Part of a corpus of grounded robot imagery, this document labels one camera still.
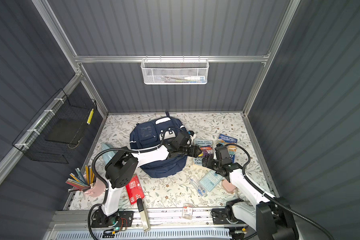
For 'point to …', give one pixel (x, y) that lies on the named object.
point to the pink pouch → (228, 186)
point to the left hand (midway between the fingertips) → (198, 149)
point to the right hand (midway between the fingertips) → (209, 161)
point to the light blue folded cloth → (107, 155)
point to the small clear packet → (187, 210)
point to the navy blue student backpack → (154, 134)
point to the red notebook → (134, 190)
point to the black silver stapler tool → (142, 208)
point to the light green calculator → (210, 179)
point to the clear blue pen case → (200, 190)
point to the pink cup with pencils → (88, 182)
